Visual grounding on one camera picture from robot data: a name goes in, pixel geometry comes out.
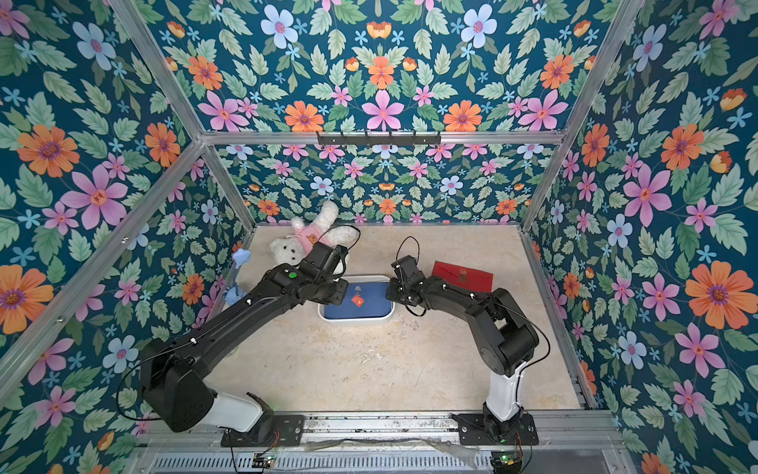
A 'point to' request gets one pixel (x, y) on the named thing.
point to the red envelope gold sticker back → (464, 276)
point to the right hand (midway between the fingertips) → (390, 292)
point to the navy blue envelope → (362, 300)
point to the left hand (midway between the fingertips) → (345, 287)
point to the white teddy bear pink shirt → (294, 248)
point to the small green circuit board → (506, 461)
